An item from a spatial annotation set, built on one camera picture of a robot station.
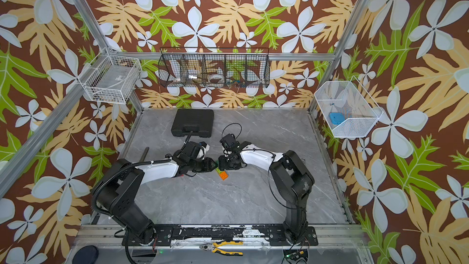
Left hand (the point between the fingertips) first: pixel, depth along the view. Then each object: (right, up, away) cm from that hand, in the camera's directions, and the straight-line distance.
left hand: (216, 164), depth 92 cm
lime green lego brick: (+2, -2, -4) cm, 5 cm away
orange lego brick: (+4, -5, -2) cm, 7 cm away
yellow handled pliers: (+1, -28, -22) cm, 35 cm away
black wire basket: (-3, +52, +4) cm, 52 cm away
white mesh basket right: (+62, +27, -10) cm, 68 cm away
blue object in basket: (+55, +23, -12) cm, 61 cm away
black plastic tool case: (-12, +22, +18) cm, 31 cm away
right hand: (+3, -2, 0) cm, 4 cm away
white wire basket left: (-49, +42, -7) cm, 65 cm away
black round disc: (-48, -30, -24) cm, 61 cm away
